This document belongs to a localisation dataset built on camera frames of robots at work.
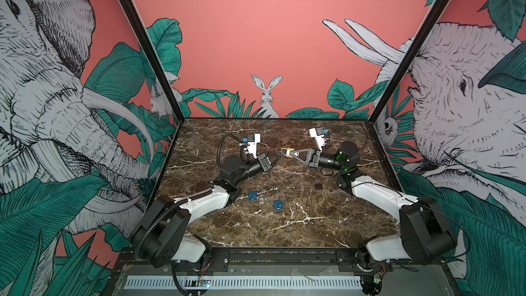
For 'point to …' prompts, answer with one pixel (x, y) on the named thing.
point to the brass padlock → (287, 154)
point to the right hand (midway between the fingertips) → (290, 157)
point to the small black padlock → (318, 185)
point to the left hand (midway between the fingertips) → (287, 154)
